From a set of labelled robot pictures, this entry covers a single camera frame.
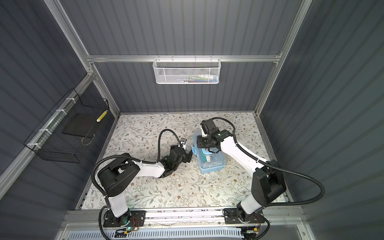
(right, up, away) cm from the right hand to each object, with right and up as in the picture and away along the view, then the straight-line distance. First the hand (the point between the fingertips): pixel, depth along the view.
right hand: (200, 143), depth 85 cm
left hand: (-9, -4, +8) cm, 13 cm away
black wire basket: (-68, +6, -15) cm, 69 cm away
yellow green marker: (-55, +16, -4) cm, 57 cm away
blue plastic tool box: (+5, -11, -1) cm, 12 cm away
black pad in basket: (-60, +11, -10) cm, 62 cm away
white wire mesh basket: (-10, +56, +39) cm, 69 cm away
